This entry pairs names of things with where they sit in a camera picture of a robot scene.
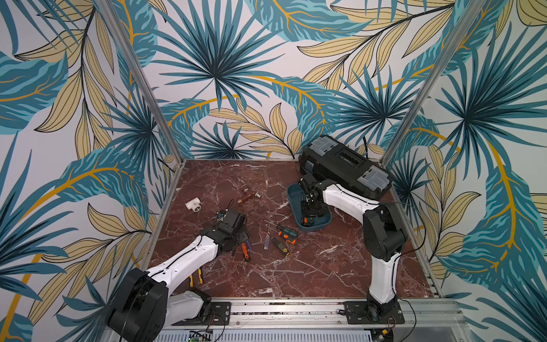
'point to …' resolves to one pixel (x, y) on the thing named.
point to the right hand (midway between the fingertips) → (309, 213)
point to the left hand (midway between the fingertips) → (242, 238)
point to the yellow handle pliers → (200, 279)
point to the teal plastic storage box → (295, 197)
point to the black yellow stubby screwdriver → (281, 246)
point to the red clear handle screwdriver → (251, 196)
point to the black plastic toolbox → (331, 163)
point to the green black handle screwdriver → (311, 221)
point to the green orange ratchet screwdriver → (289, 234)
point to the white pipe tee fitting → (194, 204)
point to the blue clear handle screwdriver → (267, 241)
